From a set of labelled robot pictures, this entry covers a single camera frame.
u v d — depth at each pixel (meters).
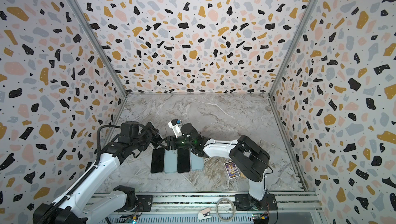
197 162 0.87
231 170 0.84
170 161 0.88
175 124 0.75
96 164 0.49
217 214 0.70
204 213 0.70
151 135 0.72
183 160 0.88
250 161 0.48
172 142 0.72
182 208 0.73
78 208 0.41
